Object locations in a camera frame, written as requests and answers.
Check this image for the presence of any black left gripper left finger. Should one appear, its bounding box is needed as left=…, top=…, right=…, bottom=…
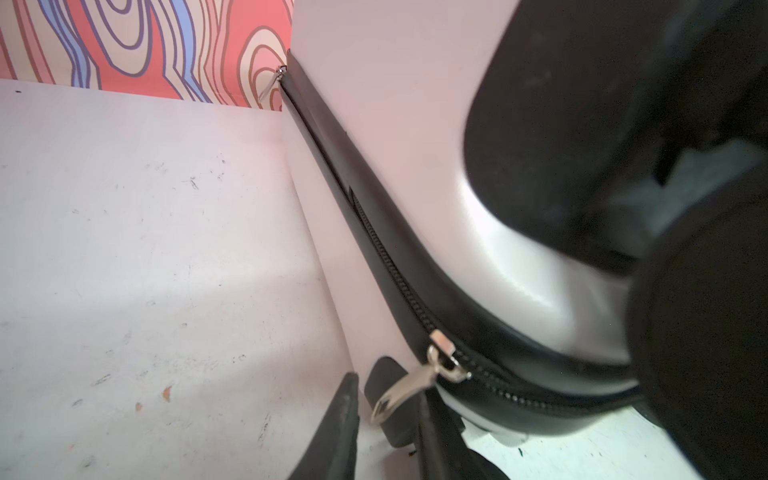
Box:
left=289, top=372, right=360, bottom=480

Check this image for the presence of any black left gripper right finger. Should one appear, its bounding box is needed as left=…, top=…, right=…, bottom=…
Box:
left=416, top=390, right=509, bottom=480

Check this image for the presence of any black suitcase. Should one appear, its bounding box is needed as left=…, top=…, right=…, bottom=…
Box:
left=272, top=1, right=767, bottom=479

